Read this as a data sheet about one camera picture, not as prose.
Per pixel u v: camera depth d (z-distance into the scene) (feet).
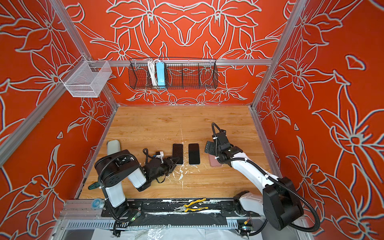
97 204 2.47
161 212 2.39
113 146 3.13
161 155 2.81
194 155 3.05
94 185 2.60
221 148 2.12
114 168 1.61
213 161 2.96
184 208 2.38
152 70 2.92
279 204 1.30
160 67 2.90
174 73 3.20
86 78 3.02
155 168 2.29
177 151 3.04
